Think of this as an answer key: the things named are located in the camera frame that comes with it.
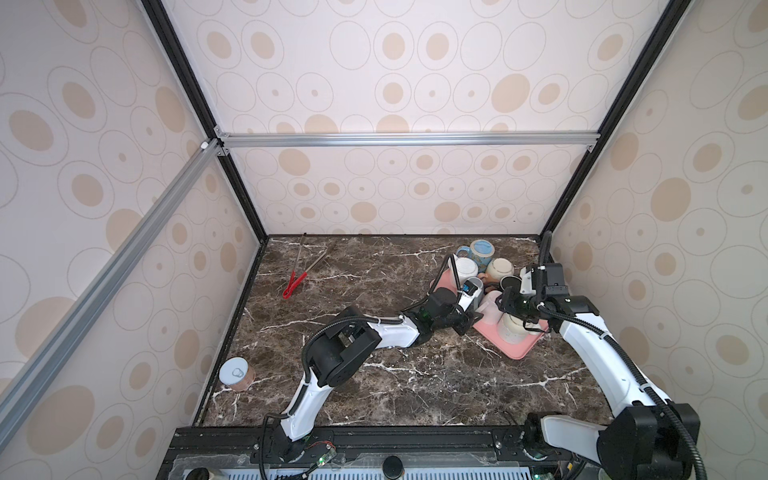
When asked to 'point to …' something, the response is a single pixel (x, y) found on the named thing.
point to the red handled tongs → (293, 283)
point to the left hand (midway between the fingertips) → (486, 308)
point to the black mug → (512, 281)
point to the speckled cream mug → (511, 329)
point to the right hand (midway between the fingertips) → (504, 300)
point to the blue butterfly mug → (481, 252)
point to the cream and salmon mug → (497, 268)
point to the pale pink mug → (491, 313)
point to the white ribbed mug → (465, 268)
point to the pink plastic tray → (517, 350)
